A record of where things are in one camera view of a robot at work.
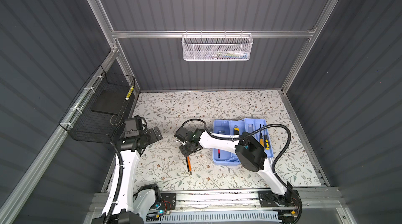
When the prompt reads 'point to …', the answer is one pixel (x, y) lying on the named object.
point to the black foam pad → (111, 101)
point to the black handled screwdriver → (266, 142)
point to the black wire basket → (83, 124)
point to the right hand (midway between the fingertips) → (186, 152)
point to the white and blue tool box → (223, 156)
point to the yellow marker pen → (130, 92)
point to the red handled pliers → (188, 164)
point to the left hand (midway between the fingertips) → (150, 136)
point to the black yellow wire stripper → (236, 130)
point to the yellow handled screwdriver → (261, 142)
